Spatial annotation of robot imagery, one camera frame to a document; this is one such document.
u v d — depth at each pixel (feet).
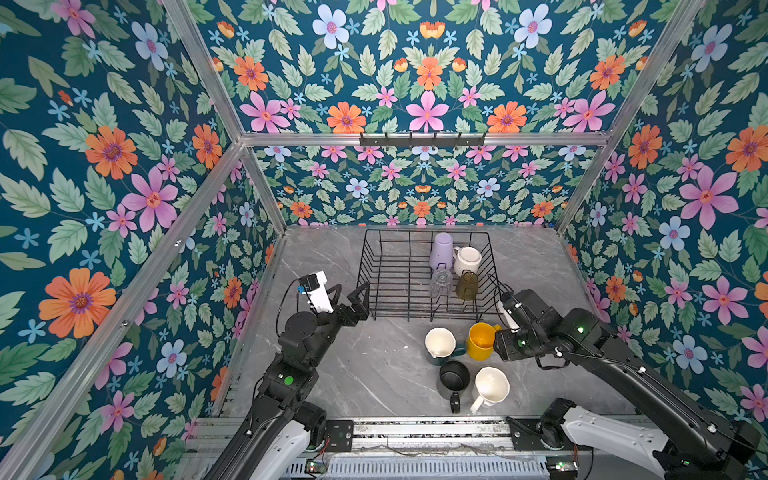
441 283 3.00
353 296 2.01
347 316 2.01
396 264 3.56
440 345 2.80
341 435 2.41
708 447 1.24
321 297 1.98
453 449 2.36
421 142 3.01
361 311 2.06
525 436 2.40
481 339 2.85
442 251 3.21
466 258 3.23
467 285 3.02
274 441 1.89
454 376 2.69
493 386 2.65
